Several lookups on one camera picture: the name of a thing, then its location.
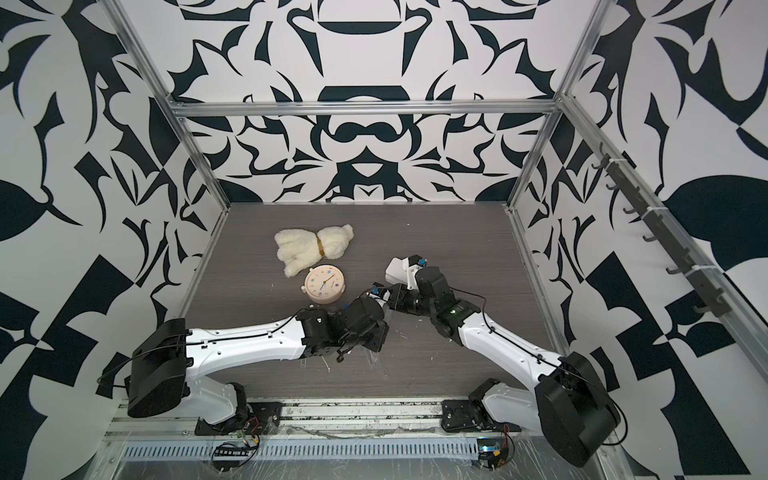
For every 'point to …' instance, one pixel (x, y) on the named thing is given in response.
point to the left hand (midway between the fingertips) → (388, 323)
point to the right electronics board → (490, 452)
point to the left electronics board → (227, 458)
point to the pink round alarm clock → (324, 284)
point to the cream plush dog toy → (299, 249)
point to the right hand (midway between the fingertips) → (380, 290)
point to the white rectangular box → (397, 270)
